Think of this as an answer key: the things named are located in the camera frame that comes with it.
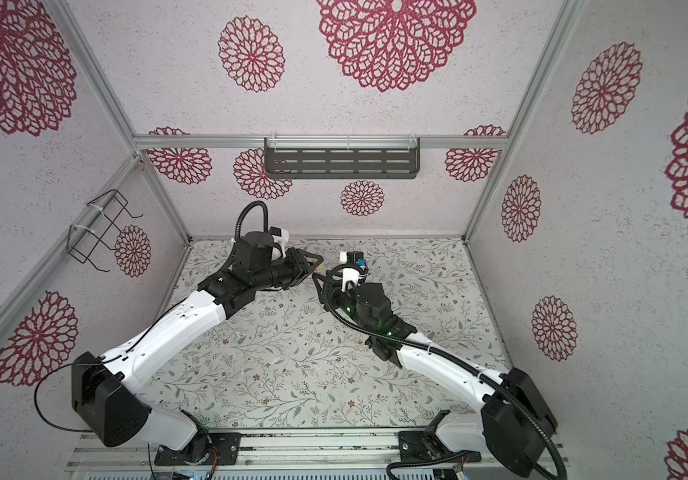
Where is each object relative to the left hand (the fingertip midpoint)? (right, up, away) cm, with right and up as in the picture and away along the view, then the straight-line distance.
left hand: (320, 264), depth 74 cm
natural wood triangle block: (0, -2, -2) cm, 2 cm away
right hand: (0, -2, -2) cm, 3 cm away
